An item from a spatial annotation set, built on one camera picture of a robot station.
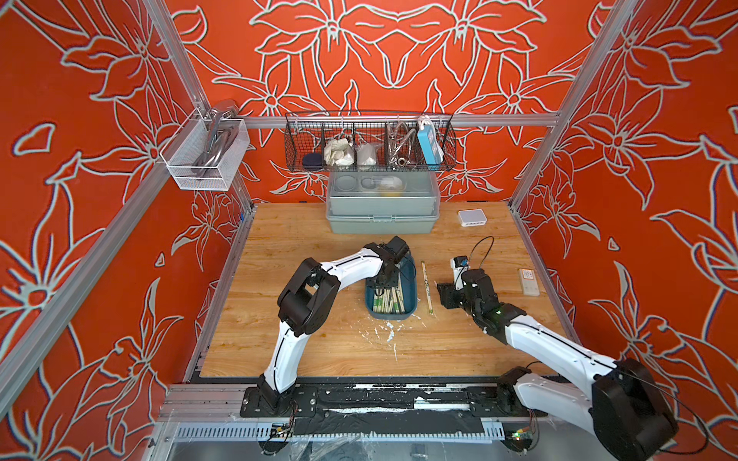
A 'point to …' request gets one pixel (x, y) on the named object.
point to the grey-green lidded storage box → (382, 202)
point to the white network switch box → (472, 217)
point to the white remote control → (529, 284)
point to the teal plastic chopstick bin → (407, 275)
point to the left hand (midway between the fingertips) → (389, 281)
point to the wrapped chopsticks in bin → (389, 300)
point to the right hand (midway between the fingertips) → (440, 283)
